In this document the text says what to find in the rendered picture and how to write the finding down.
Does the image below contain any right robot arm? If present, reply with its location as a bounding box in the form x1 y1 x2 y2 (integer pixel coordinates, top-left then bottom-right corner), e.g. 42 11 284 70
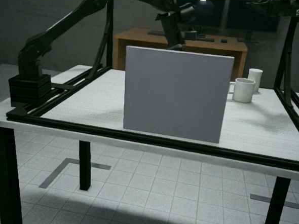
17 0 197 80

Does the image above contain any white cylinder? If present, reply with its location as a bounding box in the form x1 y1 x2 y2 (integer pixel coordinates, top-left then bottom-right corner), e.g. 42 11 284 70
248 69 263 92

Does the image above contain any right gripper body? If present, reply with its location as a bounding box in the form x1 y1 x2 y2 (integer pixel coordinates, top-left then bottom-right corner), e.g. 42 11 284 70
164 27 186 52

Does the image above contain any white mug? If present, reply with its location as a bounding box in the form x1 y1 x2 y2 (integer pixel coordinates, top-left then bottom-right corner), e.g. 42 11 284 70
228 78 255 103

